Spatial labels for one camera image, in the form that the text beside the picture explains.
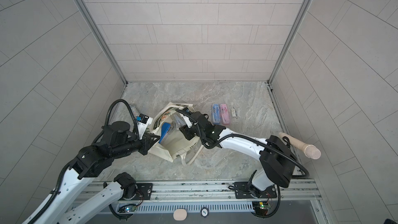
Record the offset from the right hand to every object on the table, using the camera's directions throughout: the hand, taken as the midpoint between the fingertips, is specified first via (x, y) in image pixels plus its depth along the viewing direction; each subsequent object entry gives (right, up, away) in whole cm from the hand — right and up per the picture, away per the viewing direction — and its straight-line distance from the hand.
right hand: (183, 127), depth 80 cm
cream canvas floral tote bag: (-5, -8, -3) cm, 10 cm away
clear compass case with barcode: (-2, +4, -1) cm, 4 cm away
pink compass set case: (+24, +2, +16) cm, 29 cm away
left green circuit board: (-22, -32, -14) cm, 41 cm away
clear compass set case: (+30, +6, +20) cm, 36 cm away
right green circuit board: (+37, -33, -12) cm, 51 cm away
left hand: (-7, -1, -14) cm, 15 cm away
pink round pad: (+1, -33, -15) cm, 37 cm away
